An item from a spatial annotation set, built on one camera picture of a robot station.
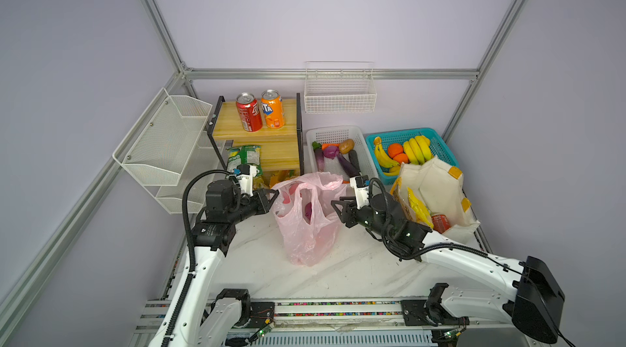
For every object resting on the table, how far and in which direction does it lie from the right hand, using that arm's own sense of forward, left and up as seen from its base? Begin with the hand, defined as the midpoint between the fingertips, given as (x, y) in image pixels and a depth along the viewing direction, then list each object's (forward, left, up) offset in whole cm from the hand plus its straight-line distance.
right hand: (334, 200), depth 74 cm
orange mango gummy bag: (+22, +25, -16) cm, 37 cm away
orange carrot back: (+42, +2, -17) cm, 46 cm away
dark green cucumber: (+34, -10, -19) cm, 41 cm away
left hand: (0, +17, +4) cm, 17 cm away
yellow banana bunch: (+36, -39, -14) cm, 54 cm away
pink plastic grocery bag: (-11, +8, -6) cm, 15 cm away
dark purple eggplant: (+29, -9, -19) cm, 36 cm away
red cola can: (+1, -39, -16) cm, 42 cm away
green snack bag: (+20, +32, -1) cm, 38 cm away
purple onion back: (+37, 0, -17) cm, 41 cm away
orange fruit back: (+39, -30, -17) cm, 52 cm away
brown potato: (+40, -7, -16) cm, 44 cm away
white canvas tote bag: (+11, -39, -8) cm, 41 cm away
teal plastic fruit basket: (+41, -51, -18) cm, 68 cm away
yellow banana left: (+35, -24, -20) cm, 47 cm away
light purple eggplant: (+37, +6, -20) cm, 43 cm away
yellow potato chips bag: (+1, -29, -8) cm, 30 cm away
